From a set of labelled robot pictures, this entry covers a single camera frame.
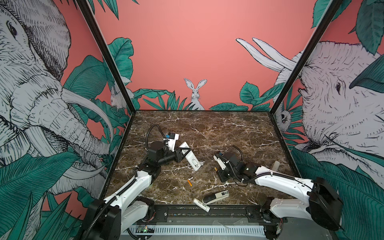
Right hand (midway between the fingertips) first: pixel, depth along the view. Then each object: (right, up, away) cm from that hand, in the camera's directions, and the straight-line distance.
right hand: (215, 171), depth 81 cm
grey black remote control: (-1, -12, -6) cm, 13 cm away
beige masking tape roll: (+37, +2, +6) cm, 38 cm away
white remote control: (-13, +9, -3) cm, 16 cm away
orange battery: (-14, -7, +3) cm, 16 cm away
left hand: (-14, +14, -5) cm, 20 cm away
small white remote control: (-8, -16, -5) cm, 18 cm away
